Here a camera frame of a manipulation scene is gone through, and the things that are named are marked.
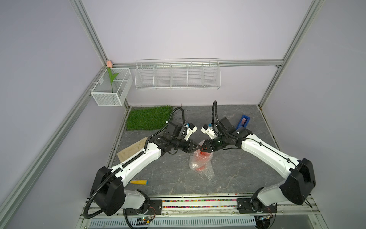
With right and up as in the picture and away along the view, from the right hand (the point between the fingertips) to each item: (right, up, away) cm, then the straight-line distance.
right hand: (201, 148), depth 77 cm
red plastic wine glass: (0, -4, -4) cm, 5 cm away
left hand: (-2, +1, -2) cm, 3 cm away
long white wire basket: (-15, +50, +30) cm, 61 cm away
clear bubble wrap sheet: (+5, -15, +8) cm, 17 cm away
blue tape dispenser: (+35, +13, +26) cm, 46 cm away
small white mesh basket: (-55, +31, +2) cm, 63 cm away
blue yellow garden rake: (-33, -20, +4) cm, 39 cm away
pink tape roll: (+32, +14, +25) cm, 43 cm away
